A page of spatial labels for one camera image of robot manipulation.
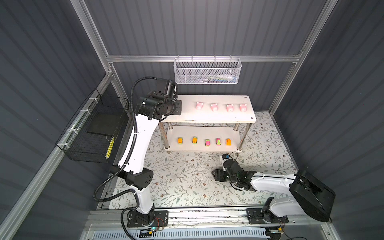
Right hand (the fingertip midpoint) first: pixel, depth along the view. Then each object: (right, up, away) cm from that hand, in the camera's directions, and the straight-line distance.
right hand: (217, 173), depth 88 cm
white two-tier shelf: (+3, +31, +28) cm, 42 cm away
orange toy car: (+8, +18, +6) cm, 21 cm away
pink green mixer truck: (-5, +18, +6) cm, 19 cm away
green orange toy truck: (-13, +19, +6) cm, 24 cm away
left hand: (-22, +38, -17) cm, 47 cm away
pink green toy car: (+2, +18, +6) cm, 19 cm away
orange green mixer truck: (-23, +19, +6) cm, 30 cm away
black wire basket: (-65, +23, -15) cm, 71 cm away
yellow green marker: (-52, +17, -20) cm, 59 cm away
